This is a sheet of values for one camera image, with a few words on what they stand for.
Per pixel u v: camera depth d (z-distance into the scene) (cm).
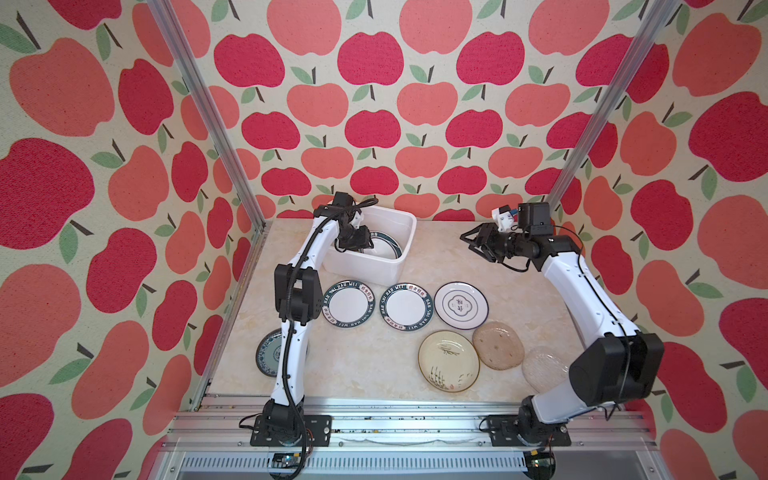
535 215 63
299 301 63
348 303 99
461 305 98
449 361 85
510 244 69
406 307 98
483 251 76
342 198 84
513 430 74
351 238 88
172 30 72
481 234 73
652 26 71
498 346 89
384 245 107
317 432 75
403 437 75
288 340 64
